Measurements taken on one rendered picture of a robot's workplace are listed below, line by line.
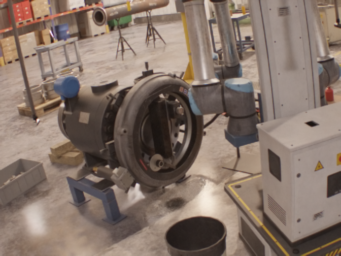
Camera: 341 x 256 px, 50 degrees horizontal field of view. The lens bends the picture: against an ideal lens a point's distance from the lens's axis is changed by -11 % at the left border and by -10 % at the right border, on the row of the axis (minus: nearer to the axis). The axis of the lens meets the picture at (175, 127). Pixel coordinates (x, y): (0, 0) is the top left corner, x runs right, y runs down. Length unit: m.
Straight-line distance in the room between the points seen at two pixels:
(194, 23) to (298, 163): 0.90
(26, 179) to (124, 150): 1.62
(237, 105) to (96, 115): 1.12
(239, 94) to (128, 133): 0.74
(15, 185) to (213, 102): 2.28
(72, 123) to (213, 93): 1.33
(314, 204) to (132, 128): 1.20
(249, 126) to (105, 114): 1.07
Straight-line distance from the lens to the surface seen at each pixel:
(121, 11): 9.91
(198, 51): 2.07
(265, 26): 1.93
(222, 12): 2.16
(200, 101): 2.07
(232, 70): 2.35
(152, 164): 2.56
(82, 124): 2.92
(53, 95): 6.75
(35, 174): 3.90
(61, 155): 4.17
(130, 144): 2.42
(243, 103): 2.06
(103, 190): 2.84
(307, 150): 1.67
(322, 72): 2.30
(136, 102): 2.43
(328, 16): 8.18
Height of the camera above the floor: 1.52
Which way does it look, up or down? 20 degrees down
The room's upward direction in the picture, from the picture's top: 10 degrees counter-clockwise
